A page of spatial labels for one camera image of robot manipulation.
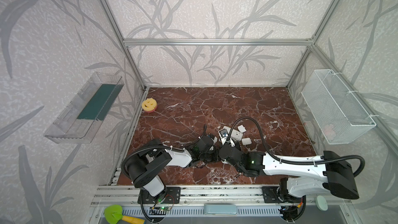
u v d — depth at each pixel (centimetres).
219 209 67
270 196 73
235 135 94
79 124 63
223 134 65
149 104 107
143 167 45
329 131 73
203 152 70
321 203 70
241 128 97
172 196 72
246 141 92
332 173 41
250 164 55
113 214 68
